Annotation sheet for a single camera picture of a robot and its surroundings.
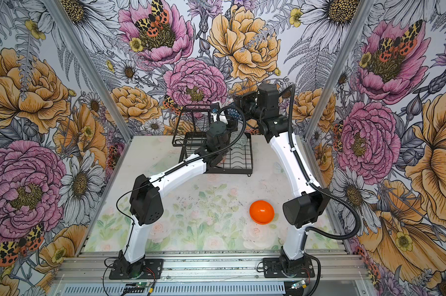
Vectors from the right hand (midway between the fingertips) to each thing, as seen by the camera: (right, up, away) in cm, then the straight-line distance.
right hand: (231, 100), depth 72 cm
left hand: (-1, -4, +8) cm, 9 cm away
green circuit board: (-34, -70, 0) cm, 78 cm away
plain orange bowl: (+14, -48, +15) cm, 52 cm away
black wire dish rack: (-24, -9, +40) cm, 47 cm away
